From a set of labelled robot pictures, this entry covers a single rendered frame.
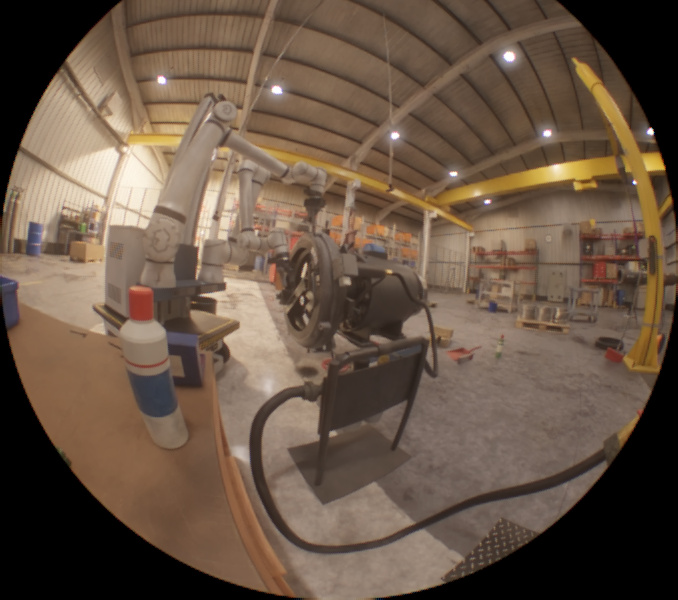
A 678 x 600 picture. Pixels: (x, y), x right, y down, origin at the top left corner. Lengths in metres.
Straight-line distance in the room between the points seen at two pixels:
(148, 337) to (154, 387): 0.06
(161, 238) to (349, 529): 1.10
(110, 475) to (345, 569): 0.58
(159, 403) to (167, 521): 0.16
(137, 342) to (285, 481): 0.71
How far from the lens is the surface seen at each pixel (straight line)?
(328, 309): 0.99
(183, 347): 0.41
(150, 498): 0.33
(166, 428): 0.33
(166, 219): 0.79
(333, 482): 0.85
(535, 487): 0.56
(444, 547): 0.84
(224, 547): 0.29
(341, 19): 7.92
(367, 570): 0.76
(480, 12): 8.59
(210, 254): 1.33
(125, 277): 1.28
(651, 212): 3.34
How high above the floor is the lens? 0.75
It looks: 3 degrees up
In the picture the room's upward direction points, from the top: 6 degrees clockwise
